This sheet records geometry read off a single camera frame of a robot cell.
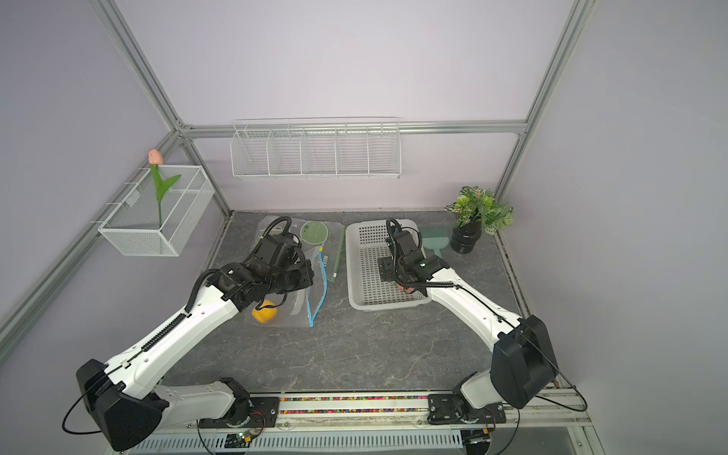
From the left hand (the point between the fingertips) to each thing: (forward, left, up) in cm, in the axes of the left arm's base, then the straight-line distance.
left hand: (315, 276), depth 75 cm
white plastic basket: (+27, -15, -21) cm, 37 cm away
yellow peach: (-3, +17, -16) cm, 24 cm away
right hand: (+7, -22, -6) cm, 24 cm away
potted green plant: (+19, -49, +3) cm, 53 cm away
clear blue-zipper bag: (-3, +7, -13) cm, 15 cm away
